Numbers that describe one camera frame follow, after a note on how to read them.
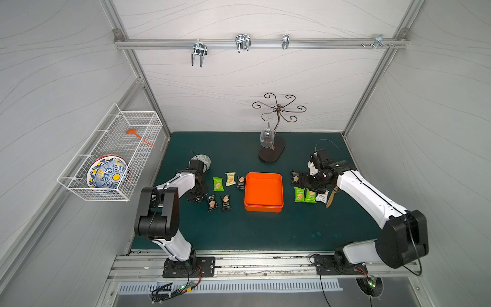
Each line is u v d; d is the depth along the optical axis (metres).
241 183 0.96
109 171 0.62
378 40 0.77
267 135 0.89
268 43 0.79
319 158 0.67
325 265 0.73
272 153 1.11
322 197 0.93
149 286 0.70
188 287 0.69
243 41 0.77
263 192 0.92
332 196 0.93
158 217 0.48
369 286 0.71
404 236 0.41
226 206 0.89
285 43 0.78
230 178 0.98
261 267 0.75
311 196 0.93
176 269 0.68
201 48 0.78
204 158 1.04
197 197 0.83
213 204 0.90
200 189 0.82
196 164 0.78
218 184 0.96
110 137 0.69
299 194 0.93
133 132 0.77
